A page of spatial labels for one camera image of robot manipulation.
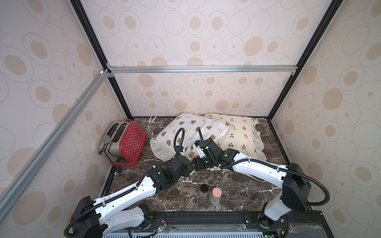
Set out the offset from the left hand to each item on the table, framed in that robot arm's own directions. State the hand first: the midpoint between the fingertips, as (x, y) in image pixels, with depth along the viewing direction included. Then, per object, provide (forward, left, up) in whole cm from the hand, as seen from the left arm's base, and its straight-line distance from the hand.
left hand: (191, 163), depth 78 cm
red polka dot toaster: (+11, +39, +2) cm, 41 cm away
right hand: (+2, -3, -2) cm, 4 cm away
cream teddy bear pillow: (+21, -34, -4) cm, 40 cm away
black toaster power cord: (+8, +47, -3) cm, 48 cm away
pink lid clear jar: (-15, -13, -5) cm, 20 cm away
